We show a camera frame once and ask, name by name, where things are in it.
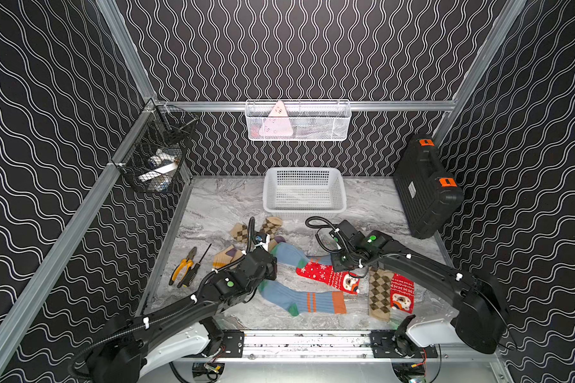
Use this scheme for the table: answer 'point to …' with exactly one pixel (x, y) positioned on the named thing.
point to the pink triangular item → (277, 123)
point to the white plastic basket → (304, 192)
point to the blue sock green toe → (287, 254)
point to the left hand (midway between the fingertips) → (274, 254)
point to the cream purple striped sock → (275, 242)
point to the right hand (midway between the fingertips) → (336, 262)
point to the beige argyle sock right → (379, 294)
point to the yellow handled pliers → (183, 267)
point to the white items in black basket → (159, 178)
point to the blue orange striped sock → (298, 302)
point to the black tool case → (431, 196)
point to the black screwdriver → (192, 272)
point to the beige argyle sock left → (240, 231)
